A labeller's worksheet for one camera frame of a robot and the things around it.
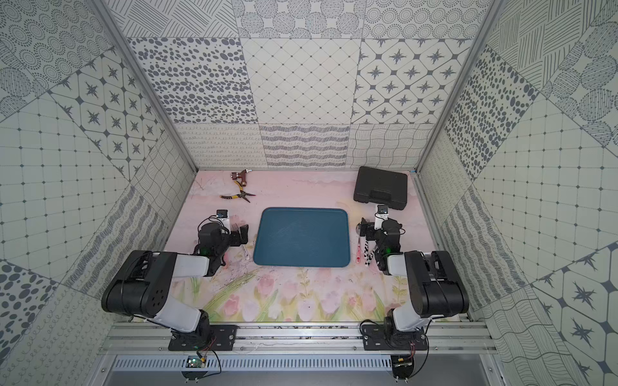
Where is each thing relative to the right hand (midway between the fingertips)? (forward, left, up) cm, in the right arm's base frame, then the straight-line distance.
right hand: (375, 220), depth 95 cm
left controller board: (-47, +60, -7) cm, 76 cm away
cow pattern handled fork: (-12, +4, -6) cm, 14 cm away
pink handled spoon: (-7, +7, +5) cm, 11 cm away
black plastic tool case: (+21, -6, -3) cm, 22 cm away
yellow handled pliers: (+17, +60, -4) cm, 62 cm away
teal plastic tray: (-4, +30, -7) cm, 31 cm away
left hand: (-2, +57, +1) cm, 57 cm away
